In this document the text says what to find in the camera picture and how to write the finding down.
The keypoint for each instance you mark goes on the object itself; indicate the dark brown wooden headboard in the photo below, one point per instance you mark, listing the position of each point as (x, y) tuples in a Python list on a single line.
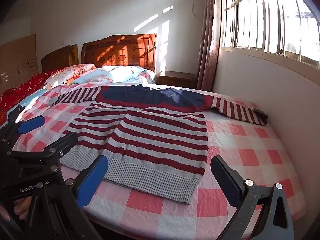
[(63, 57)]

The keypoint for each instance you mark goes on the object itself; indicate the pink white checkered bedsheet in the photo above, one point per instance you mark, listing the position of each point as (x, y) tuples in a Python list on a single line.
[(254, 151)]

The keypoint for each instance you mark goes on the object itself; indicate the barred window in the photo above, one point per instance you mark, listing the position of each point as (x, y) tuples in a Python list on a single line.
[(282, 27)]

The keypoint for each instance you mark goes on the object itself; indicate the light blue floral folded quilt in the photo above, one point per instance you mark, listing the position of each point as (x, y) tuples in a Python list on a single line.
[(117, 74)]

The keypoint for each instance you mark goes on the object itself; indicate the red floral bedspread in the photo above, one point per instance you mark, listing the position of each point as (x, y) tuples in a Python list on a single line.
[(13, 96)]

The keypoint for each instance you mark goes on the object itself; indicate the person left hand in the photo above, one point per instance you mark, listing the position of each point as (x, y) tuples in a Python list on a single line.
[(21, 209)]

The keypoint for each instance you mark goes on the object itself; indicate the orange wooden headboard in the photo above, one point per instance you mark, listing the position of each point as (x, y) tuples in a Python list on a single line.
[(121, 50)]

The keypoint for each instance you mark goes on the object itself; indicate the wooden nightstand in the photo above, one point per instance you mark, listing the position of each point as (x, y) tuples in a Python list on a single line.
[(177, 79)]

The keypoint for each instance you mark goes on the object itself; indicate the red grey striped navy sweater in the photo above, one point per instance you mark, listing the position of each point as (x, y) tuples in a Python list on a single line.
[(155, 140)]

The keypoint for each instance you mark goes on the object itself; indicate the pink floral folded quilt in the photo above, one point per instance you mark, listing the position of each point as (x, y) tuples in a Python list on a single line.
[(62, 76)]

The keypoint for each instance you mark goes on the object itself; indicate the light wooden wardrobe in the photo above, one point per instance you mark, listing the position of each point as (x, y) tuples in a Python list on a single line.
[(18, 62)]

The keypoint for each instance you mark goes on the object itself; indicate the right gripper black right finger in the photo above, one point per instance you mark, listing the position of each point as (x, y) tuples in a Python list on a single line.
[(274, 221)]

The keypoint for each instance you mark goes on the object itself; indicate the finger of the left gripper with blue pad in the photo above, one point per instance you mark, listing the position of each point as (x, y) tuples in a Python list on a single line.
[(30, 125)]

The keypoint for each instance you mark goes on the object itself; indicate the pink floral curtain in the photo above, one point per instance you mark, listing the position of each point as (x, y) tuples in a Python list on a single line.
[(209, 45)]

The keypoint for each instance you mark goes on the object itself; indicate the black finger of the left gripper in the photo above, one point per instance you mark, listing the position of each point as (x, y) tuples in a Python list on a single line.
[(61, 147)]

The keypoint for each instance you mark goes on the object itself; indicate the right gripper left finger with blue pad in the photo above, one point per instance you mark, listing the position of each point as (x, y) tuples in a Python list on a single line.
[(65, 218)]

